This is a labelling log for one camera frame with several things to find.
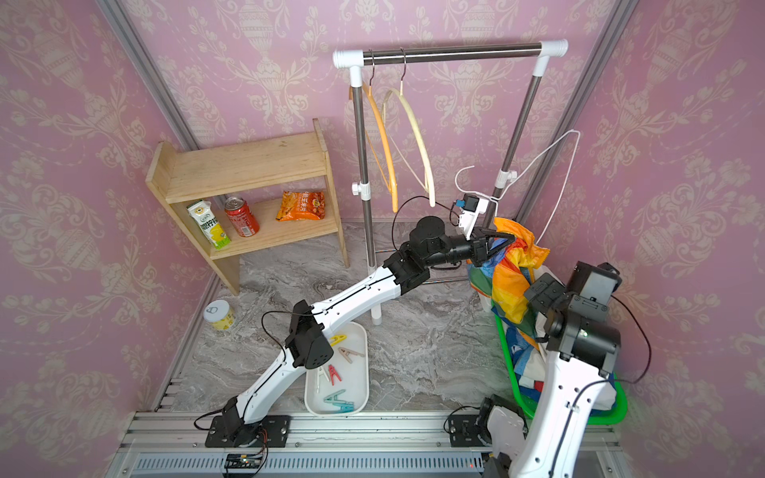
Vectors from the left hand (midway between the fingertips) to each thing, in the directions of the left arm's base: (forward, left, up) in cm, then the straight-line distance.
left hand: (511, 239), depth 64 cm
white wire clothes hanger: (+21, -5, -4) cm, 22 cm away
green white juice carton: (+13, +75, -6) cm, 76 cm away
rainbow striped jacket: (-5, 0, -7) cm, 9 cm away
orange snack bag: (+25, +53, -13) cm, 60 cm away
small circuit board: (-36, +60, -42) cm, 82 cm away
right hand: (-9, -11, -8) cm, 16 cm away
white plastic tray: (-19, +39, -39) cm, 59 cm away
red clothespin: (-16, +42, -38) cm, 59 cm away
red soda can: (+16, +67, -9) cm, 70 cm away
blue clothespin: (-25, +37, -39) cm, 59 cm away
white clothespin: (-17, +45, -38) cm, 61 cm away
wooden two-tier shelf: (+20, +67, -7) cm, 70 cm away
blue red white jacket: (-17, -8, -25) cm, 32 cm away
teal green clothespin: (-23, +41, -38) cm, 60 cm away
